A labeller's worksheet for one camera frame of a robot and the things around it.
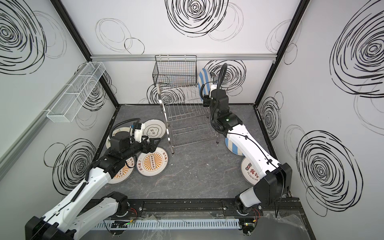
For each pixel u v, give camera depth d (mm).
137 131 671
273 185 398
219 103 509
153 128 1051
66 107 724
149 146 680
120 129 1037
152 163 888
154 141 683
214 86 600
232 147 962
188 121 1084
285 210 755
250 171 859
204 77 790
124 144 568
